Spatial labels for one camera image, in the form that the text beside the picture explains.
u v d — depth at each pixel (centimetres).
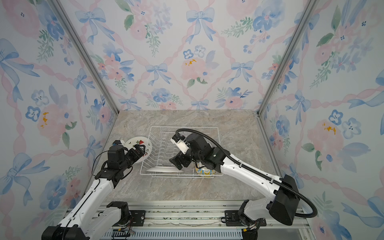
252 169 46
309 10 69
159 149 97
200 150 54
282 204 38
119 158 64
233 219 73
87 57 88
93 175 58
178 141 62
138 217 74
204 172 84
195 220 75
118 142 75
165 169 77
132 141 100
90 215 45
